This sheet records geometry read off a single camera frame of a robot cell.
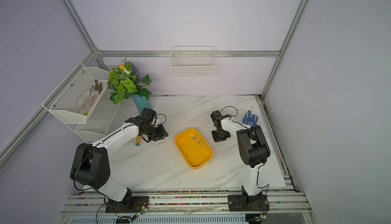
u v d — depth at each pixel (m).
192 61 0.96
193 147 0.93
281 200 0.75
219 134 0.84
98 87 0.82
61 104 0.67
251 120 1.02
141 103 1.03
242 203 0.73
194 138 0.98
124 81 0.78
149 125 0.76
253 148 0.52
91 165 0.45
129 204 0.68
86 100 0.78
